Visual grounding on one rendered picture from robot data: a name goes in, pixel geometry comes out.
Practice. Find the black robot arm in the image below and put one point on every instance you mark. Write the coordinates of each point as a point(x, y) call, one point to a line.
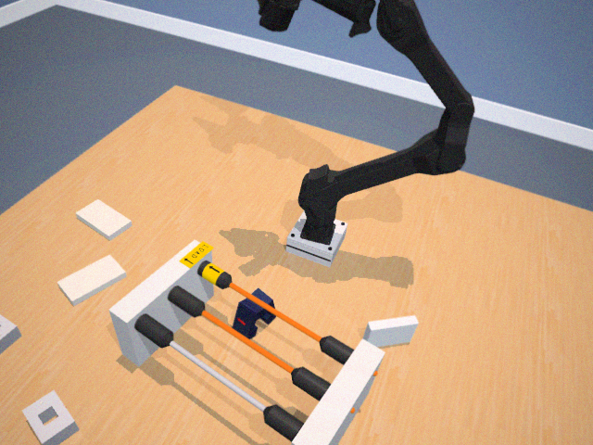
point(438, 152)

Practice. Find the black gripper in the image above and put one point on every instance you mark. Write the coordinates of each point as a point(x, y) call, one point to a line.
point(275, 17)

